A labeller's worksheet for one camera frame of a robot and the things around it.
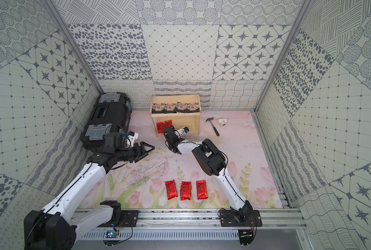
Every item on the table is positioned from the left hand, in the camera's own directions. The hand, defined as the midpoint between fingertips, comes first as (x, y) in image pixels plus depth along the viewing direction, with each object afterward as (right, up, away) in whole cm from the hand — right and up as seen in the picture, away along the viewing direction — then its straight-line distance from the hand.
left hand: (150, 147), depth 77 cm
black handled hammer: (+38, +6, +30) cm, 49 cm away
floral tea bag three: (+14, +22, +16) cm, 30 cm away
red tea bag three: (+10, -23, +4) cm, 26 cm away
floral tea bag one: (0, +21, +16) cm, 26 cm away
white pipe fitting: (+44, +14, +34) cm, 57 cm away
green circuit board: (-17, -40, -6) cm, 44 cm away
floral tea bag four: (+22, +22, +16) cm, 35 cm away
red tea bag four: (+18, -23, +3) cm, 29 cm away
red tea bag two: (+5, +12, +30) cm, 33 cm away
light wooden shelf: (+12, +14, +34) cm, 39 cm away
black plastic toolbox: (-29, +18, +18) cm, 39 cm away
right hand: (+5, +8, +27) cm, 29 cm away
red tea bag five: (+26, -23, +4) cm, 35 cm away
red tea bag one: (-1, +10, +30) cm, 32 cm away
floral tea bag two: (+8, +22, +16) cm, 29 cm away
